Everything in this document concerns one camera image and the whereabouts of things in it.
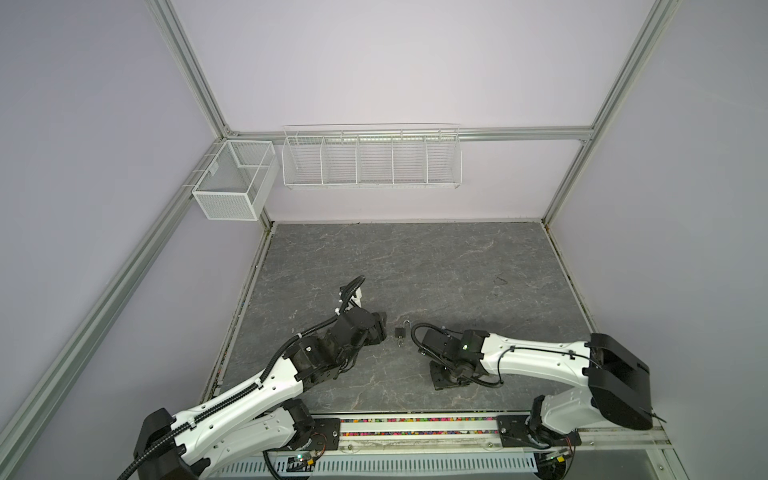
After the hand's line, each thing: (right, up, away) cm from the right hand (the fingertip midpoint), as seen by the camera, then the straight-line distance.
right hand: (439, 383), depth 80 cm
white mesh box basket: (-65, +58, +19) cm, 90 cm away
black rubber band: (+25, +26, +25) cm, 44 cm away
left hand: (-16, +18, -4) cm, 24 cm away
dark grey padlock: (-10, +10, +13) cm, 19 cm away
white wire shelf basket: (-19, +68, +19) cm, 73 cm away
